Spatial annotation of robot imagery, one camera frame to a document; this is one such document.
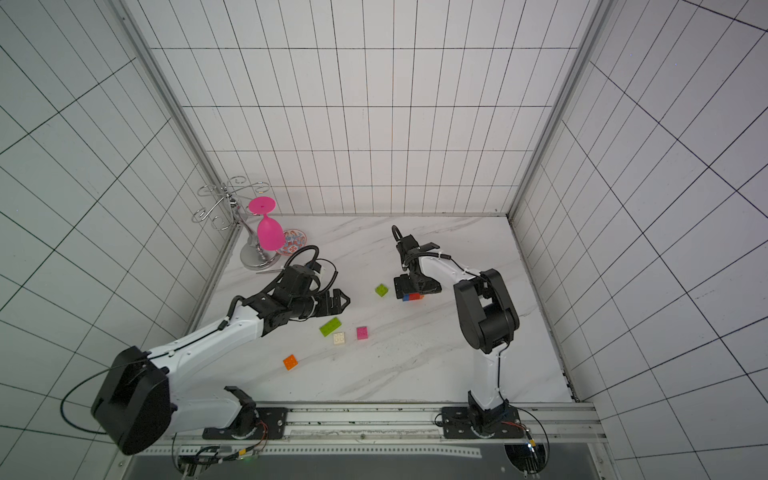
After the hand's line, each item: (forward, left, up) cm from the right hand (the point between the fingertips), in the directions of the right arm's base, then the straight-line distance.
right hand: (418, 286), depth 97 cm
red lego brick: (-5, +1, +2) cm, 6 cm away
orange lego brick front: (-27, +36, -1) cm, 45 cm away
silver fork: (+4, +53, -1) cm, 53 cm away
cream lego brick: (-19, +23, +1) cm, 30 cm away
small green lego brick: (-2, +12, -1) cm, 12 cm away
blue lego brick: (-6, +4, +3) cm, 8 cm away
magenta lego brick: (-17, +17, 0) cm, 24 cm away
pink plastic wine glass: (+6, +47, +17) cm, 50 cm away
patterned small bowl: (+17, +47, +1) cm, 50 cm away
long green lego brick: (-15, +27, -1) cm, 31 cm away
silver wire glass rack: (+9, +57, +25) cm, 63 cm away
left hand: (-14, +25, +8) cm, 29 cm away
